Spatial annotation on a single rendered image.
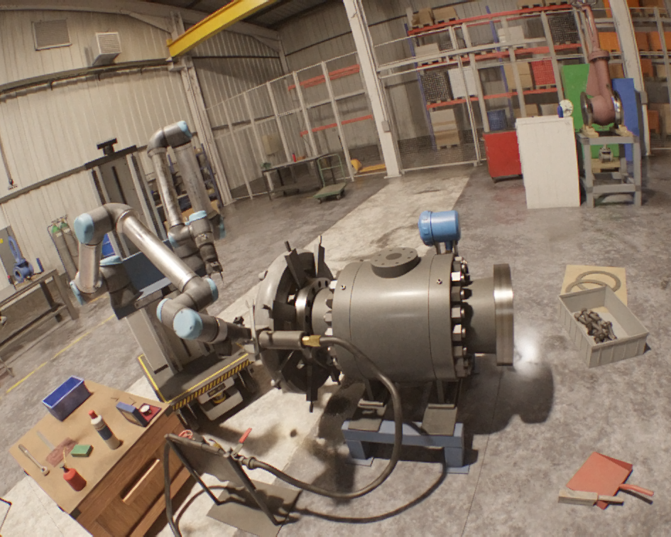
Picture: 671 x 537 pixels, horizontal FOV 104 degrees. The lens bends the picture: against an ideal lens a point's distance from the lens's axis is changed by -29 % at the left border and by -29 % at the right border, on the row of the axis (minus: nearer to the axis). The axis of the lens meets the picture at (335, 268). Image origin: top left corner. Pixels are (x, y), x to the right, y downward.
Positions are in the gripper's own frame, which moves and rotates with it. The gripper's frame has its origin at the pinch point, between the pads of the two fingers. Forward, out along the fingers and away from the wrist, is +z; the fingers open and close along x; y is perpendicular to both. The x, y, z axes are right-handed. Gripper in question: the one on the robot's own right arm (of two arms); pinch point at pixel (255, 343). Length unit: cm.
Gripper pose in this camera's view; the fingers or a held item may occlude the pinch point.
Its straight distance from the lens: 143.8
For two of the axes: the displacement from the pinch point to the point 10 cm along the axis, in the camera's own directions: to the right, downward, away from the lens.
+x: -8.8, 3.2, 3.4
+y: -1.9, -9.1, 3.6
